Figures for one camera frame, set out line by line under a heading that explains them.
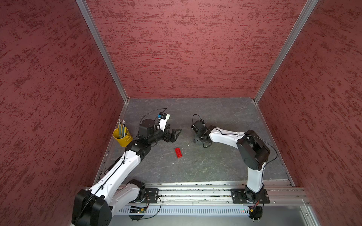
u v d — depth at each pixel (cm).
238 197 74
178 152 89
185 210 77
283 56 92
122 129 86
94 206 37
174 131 67
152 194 74
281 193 77
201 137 70
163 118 66
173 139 68
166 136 67
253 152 50
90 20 76
